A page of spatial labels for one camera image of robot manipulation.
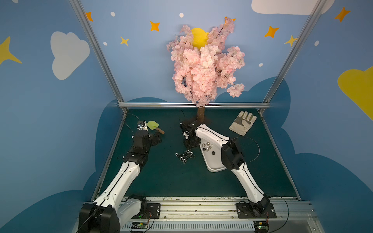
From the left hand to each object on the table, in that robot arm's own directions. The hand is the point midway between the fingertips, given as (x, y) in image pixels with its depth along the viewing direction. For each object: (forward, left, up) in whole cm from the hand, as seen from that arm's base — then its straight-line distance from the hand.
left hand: (150, 130), depth 82 cm
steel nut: (+3, -33, -19) cm, 38 cm away
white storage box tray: (-13, -33, +9) cm, 36 cm away
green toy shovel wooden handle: (+21, +5, -21) cm, 30 cm away
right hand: (+2, -24, -19) cm, 31 cm away
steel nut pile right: (-4, -24, -21) cm, 32 cm away
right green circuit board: (-42, -61, -22) cm, 77 cm away
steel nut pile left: (-4, -14, -20) cm, 25 cm away
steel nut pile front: (-9, -20, -20) cm, 30 cm away
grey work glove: (+26, -66, -21) cm, 74 cm away
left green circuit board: (-43, +1, -22) cm, 48 cm away
